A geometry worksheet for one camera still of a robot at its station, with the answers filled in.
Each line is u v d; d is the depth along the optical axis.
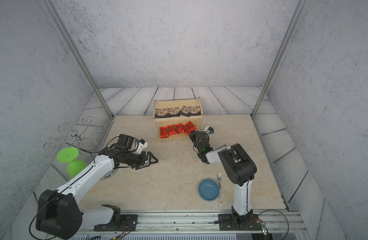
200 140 0.75
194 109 0.96
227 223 0.72
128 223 0.73
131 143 0.70
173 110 0.96
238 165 0.53
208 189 0.83
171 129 1.07
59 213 0.40
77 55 0.87
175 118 0.91
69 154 0.61
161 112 0.94
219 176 0.89
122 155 0.60
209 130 0.89
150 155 0.74
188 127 0.99
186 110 0.96
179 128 1.08
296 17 0.73
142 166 0.73
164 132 1.05
